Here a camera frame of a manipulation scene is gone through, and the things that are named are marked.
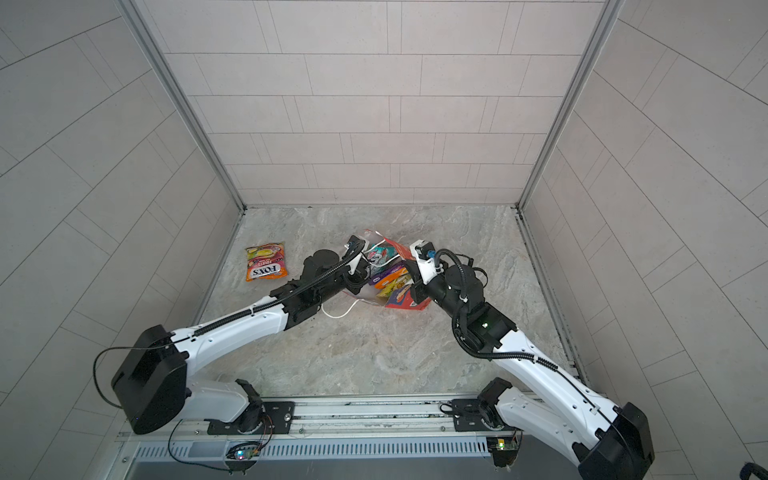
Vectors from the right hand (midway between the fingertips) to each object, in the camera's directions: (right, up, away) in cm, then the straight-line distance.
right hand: (404, 263), depth 71 cm
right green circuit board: (+23, -43, -2) cm, 49 cm away
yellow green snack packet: (-2, -7, +11) cm, 13 cm away
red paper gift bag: (0, -10, +5) cm, 11 cm away
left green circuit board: (-34, -40, -6) cm, 53 cm away
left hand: (-7, +1, +9) cm, 12 cm away
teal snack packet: (-6, +2, +8) cm, 10 cm away
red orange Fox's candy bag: (-45, -2, +26) cm, 52 cm away
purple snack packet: (-8, -6, +14) cm, 17 cm away
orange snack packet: (-1, -4, +11) cm, 12 cm away
